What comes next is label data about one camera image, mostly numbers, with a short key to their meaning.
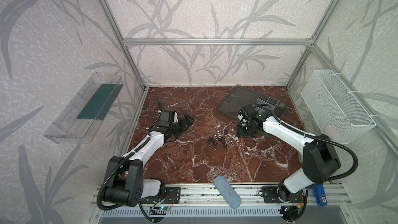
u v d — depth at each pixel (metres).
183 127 0.77
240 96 1.13
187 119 0.80
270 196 0.73
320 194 0.72
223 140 0.91
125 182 0.41
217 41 0.96
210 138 0.93
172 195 0.72
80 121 0.63
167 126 0.68
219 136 0.93
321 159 0.44
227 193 0.72
